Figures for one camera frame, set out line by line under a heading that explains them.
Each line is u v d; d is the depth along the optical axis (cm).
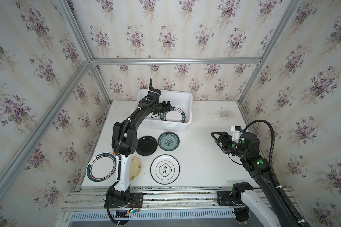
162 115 107
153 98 77
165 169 84
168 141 96
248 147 56
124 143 55
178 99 112
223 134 67
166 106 88
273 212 48
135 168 84
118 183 61
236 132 70
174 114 109
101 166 84
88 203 74
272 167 50
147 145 93
